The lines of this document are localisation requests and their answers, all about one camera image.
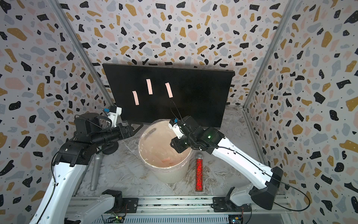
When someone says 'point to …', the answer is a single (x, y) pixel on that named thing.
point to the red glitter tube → (199, 173)
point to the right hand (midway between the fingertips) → (172, 143)
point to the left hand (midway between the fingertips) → (139, 126)
